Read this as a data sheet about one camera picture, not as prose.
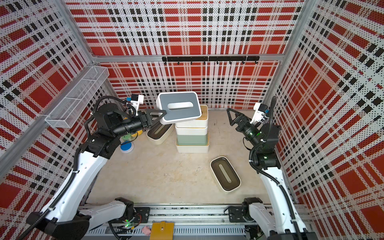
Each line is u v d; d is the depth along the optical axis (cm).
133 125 53
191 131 80
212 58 88
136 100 56
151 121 53
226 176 82
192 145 92
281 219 39
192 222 73
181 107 65
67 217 38
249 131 57
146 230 68
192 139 90
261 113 57
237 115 56
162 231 68
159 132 101
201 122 75
